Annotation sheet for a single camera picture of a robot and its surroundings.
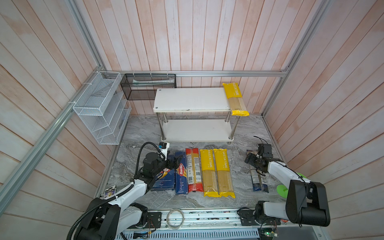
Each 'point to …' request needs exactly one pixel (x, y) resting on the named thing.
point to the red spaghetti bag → (194, 173)
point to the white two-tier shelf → (194, 115)
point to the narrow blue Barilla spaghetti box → (181, 177)
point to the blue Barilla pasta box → (165, 179)
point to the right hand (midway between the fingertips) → (253, 160)
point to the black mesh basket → (144, 86)
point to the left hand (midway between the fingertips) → (176, 156)
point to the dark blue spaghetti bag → (259, 181)
